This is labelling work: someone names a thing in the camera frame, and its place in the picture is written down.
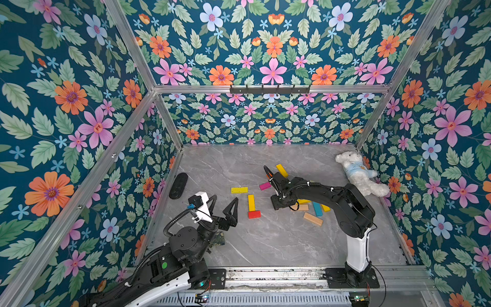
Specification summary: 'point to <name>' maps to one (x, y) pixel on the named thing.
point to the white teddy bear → (357, 173)
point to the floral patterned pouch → (219, 239)
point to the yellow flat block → (239, 190)
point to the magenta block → (264, 186)
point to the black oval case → (178, 185)
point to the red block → (254, 214)
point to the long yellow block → (251, 203)
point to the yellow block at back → (282, 170)
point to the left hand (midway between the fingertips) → (230, 200)
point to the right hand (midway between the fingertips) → (282, 200)
